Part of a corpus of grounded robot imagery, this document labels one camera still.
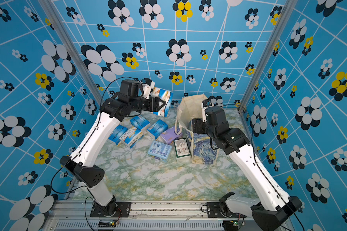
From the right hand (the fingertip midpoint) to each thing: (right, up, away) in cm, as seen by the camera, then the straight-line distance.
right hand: (202, 118), depth 69 cm
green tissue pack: (-9, -21, +20) cm, 30 cm away
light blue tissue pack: (-24, -20, +20) cm, 37 cm away
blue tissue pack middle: (-26, -7, +30) cm, 40 cm away
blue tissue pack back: (-39, -2, +34) cm, 52 cm away
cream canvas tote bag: (-3, +8, +30) cm, 32 cm away
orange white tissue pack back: (-43, -12, +26) cm, 51 cm away
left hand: (-20, +9, +2) cm, 22 cm away
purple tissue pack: (-17, -11, +30) cm, 36 cm away
